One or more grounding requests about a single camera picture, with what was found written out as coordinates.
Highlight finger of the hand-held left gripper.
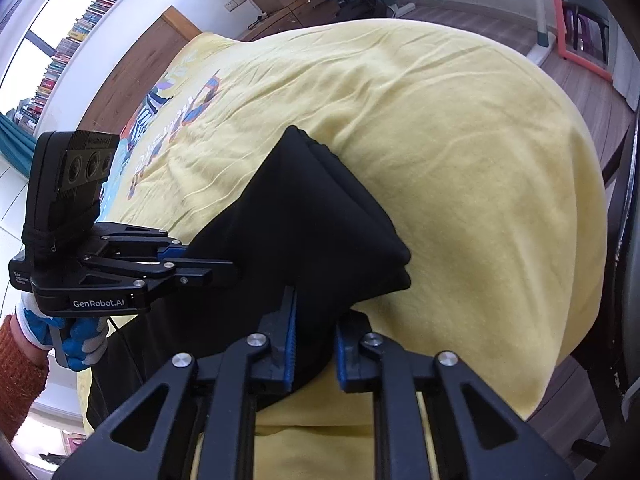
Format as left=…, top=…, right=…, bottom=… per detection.
left=82, top=257, right=242, bottom=292
left=100, top=224, right=190, bottom=262

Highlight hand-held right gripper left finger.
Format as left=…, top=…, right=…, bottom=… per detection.
left=52, top=285, right=301, bottom=480

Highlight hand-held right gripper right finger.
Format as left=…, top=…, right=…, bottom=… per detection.
left=334, top=310, right=576, bottom=480

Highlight black pants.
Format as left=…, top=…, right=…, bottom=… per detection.
left=87, top=125, right=412, bottom=436

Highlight person's left forearm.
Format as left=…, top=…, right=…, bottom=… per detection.
left=0, top=315, right=50, bottom=416

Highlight person's left hand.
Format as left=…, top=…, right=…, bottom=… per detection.
left=15, top=292, right=108, bottom=373

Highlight teal curtain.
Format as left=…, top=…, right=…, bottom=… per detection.
left=0, top=112, right=38, bottom=178

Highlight row of books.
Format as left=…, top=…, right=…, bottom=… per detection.
left=15, top=0, right=166, bottom=128

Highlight wooden headboard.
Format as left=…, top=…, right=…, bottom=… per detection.
left=82, top=6, right=203, bottom=133

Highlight yellow printed blanket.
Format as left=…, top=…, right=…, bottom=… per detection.
left=95, top=16, right=608, bottom=480

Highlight low wooden nightstand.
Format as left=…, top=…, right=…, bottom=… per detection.
left=237, top=0, right=346, bottom=43

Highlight purple stool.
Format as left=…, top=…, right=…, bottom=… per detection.
left=562, top=2, right=608, bottom=66

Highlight red frame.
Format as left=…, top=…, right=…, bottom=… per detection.
left=545, top=0, right=613, bottom=83

